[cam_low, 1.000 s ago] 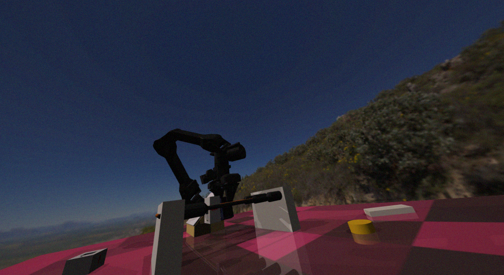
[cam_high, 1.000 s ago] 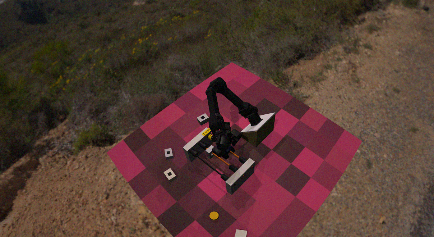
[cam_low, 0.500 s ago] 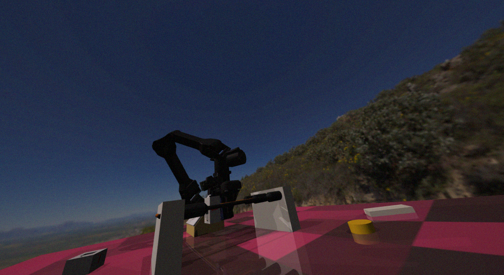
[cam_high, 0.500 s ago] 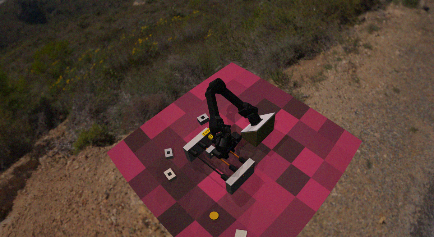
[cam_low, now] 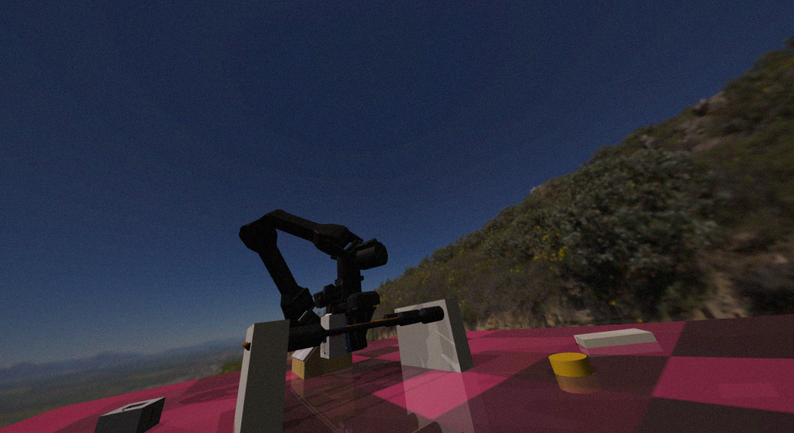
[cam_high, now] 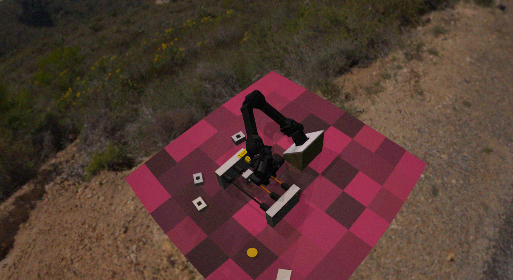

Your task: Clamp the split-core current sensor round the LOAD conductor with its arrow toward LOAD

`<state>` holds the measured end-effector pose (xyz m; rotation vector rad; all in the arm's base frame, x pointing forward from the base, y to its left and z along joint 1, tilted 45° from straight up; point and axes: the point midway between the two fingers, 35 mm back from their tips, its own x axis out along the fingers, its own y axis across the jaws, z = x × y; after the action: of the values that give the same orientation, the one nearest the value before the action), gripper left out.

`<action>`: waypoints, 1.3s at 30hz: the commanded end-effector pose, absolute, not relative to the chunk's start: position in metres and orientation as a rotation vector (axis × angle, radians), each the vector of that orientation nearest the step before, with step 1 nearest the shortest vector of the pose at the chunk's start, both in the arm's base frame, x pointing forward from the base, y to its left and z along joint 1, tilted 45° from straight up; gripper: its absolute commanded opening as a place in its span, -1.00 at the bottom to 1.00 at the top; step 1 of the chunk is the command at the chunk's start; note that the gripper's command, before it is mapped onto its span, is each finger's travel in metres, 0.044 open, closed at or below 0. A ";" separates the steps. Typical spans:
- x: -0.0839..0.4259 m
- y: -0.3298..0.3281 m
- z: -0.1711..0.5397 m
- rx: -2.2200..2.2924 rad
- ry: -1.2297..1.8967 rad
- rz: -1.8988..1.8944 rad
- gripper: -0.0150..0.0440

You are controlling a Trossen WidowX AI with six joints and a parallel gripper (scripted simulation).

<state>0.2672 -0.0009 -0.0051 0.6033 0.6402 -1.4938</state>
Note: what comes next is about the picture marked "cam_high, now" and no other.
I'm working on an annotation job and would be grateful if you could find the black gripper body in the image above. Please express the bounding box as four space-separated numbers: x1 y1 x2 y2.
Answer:
250 153 285 186

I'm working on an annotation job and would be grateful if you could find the yellow cylinder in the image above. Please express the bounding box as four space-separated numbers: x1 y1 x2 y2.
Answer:
247 248 258 258

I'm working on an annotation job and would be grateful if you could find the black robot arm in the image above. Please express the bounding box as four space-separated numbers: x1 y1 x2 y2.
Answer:
240 90 309 179

